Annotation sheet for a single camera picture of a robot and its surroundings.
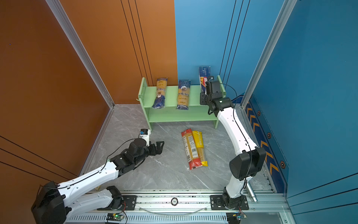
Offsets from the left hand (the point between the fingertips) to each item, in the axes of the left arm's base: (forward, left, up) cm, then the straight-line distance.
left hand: (159, 141), depth 81 cm
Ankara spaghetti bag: (+18, 0, +16) cm, 24 cm away
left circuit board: (-35, +19, -16) cm, 43 cm away
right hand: (+21, -26, +18) cm, 38 cm away
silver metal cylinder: (-23, -52, -13) cm, 59 cm away
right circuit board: (-34, -41, -15) cm, 55 cm away
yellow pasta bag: (+9, -25, -12) cm, 29 cm away
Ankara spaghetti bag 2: (+25, -14, +16) cm, 33 cm away
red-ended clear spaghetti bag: (0, -19, -11) cm, 22 cm away
